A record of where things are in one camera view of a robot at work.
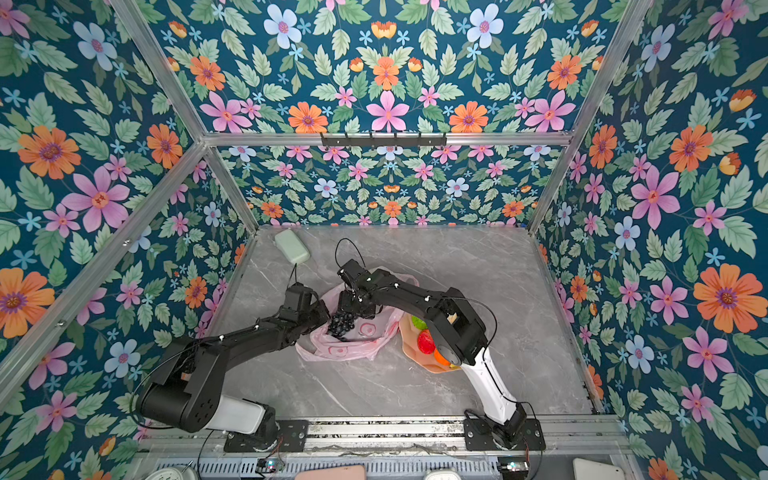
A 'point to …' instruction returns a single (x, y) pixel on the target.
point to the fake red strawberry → (426, 342)
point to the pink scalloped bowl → (410, 346)
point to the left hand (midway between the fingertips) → (333, 302)
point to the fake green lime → (419, 323)
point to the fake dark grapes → (340, 323)
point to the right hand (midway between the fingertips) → (345, 309)
